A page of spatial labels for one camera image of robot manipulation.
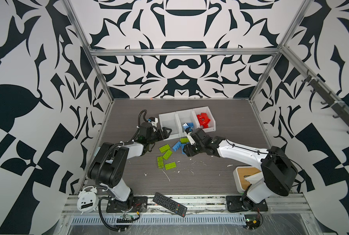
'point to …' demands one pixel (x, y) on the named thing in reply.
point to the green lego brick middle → (167, 154)
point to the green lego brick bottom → (170, 165)
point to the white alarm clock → (87, 201)
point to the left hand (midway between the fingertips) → (168, 128)
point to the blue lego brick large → (188, 125)
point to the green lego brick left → (160, 162)
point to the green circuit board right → (252, 221)
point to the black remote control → (170, 204)
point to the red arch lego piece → (203, 120)
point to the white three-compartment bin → (174, 121)
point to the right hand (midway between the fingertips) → (187, 147)
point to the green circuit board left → (126, 219)
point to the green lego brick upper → (164, 148)
